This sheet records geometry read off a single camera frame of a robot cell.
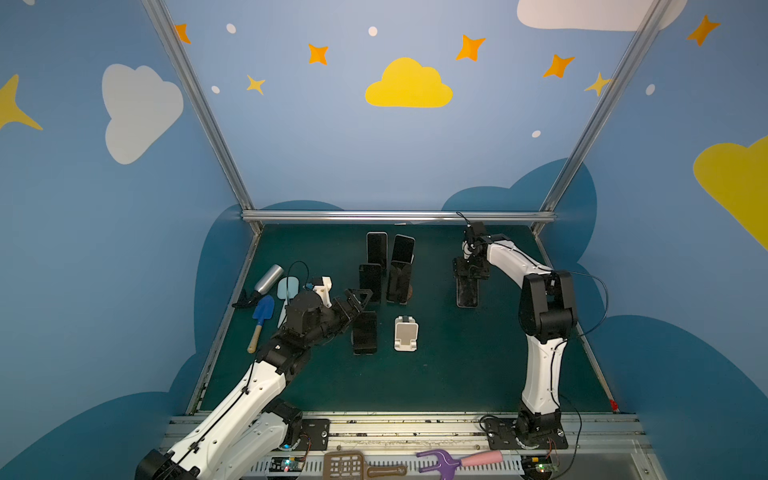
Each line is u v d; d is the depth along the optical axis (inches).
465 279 38.6
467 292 38.6
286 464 27.8
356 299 26.2
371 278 37.7
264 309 37.5
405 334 34.7
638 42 29.4
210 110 34.5
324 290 28.1
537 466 28.0
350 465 27.8
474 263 33.2
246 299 38.8
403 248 39.9
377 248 39.7
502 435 29.4
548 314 22.3
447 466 27.7
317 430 29.5
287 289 40.9
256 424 23.3
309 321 22.5
